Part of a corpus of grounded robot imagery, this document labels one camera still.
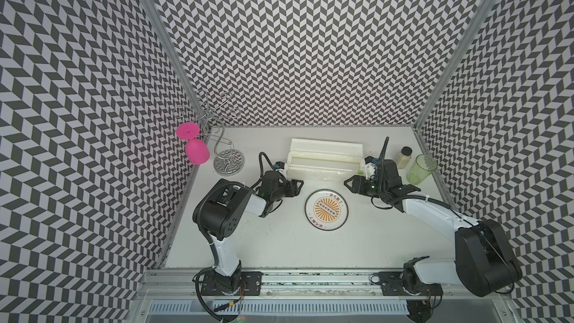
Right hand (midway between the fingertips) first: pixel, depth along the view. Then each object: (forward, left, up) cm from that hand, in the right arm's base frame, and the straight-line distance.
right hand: (349, 186), depth 87 cm
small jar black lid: (+14, -26, 0) cm, 30 cm away
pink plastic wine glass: (+6, +57, +17) cm, 59 cm away
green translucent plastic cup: (+7, -30, +3) cm, 31 cm away
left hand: (+6, +20, -7) cm, 22 cm away
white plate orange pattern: (-5, +9, -9) cm, 14 cm away
